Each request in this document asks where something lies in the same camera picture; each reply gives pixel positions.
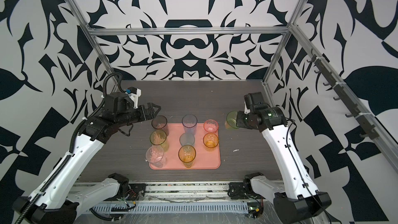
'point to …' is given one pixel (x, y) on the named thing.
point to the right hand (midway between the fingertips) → (242, 119)
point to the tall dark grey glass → (160, 122)
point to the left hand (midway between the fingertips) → (153, 106)
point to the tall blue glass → (189, 123)
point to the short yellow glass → (211, 141)
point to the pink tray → (206, 158)
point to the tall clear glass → (154, 155)
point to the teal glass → (186, 139)
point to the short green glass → (231, 118)
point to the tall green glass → (158, 137)
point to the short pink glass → (211, 126)
